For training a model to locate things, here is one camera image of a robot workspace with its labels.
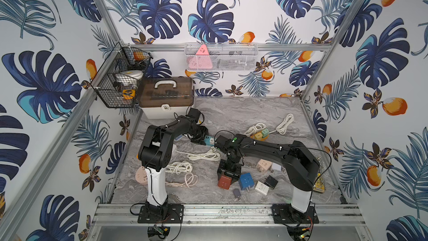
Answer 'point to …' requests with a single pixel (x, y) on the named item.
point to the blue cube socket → (246, 180)
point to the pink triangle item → (202, 59)
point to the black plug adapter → (271, 182)
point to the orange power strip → (253, 136)
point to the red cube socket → (224, 182)
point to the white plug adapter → (262, 188)
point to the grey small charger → (237, 193)
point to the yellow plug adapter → (258, 135)
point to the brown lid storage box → (166, 97)
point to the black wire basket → (116, 83)
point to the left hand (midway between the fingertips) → (208, 134)
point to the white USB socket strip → (174, 149)
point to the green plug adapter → (264, 133)
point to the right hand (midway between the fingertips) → (221, 180)
